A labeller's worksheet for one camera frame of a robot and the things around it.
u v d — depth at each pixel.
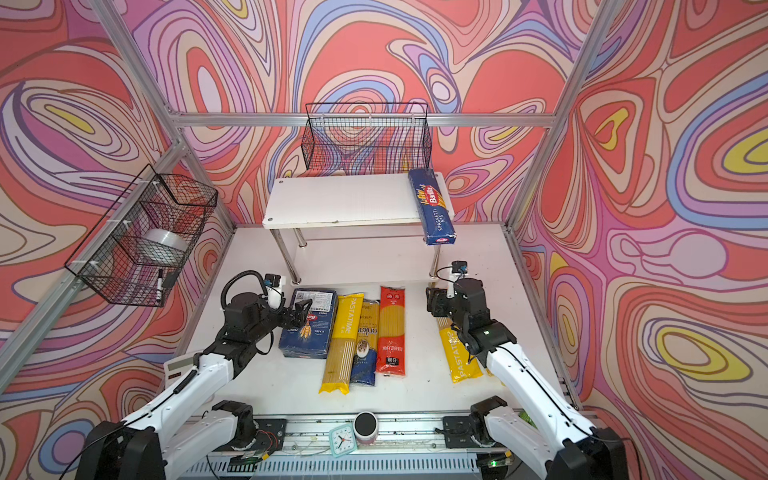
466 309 0.59
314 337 0.83
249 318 0.65
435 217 0.70
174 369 0.82
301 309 0.77
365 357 0.84
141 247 0.70
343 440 0.71
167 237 0.73
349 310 0.93
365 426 0.71
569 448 0.40
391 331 0.89
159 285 0.72
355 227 0.75
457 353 0.85
